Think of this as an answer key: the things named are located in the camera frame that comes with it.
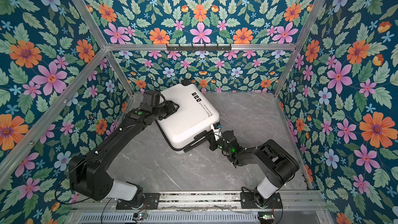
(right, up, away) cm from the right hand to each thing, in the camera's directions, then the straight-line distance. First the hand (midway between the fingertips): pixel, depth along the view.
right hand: (206, 135), depth 88 cm
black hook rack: (-5, +52, +5) cm, 52 cm away
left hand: (-14, +17, -8) cm, 24 cm away
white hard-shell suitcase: (-11, +6, -8) cm, 15 cm away
